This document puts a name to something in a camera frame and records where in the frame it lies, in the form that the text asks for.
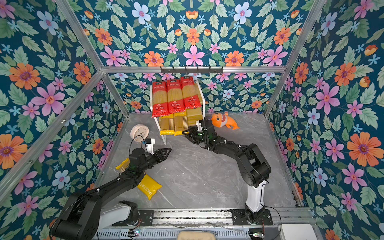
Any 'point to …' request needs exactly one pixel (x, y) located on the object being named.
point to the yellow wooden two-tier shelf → (153, 118)
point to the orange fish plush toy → (219, 120)
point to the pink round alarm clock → (139, 132)
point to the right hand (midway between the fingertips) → (183, 132)
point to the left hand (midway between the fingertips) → (170, 147)
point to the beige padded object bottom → (196, 235)
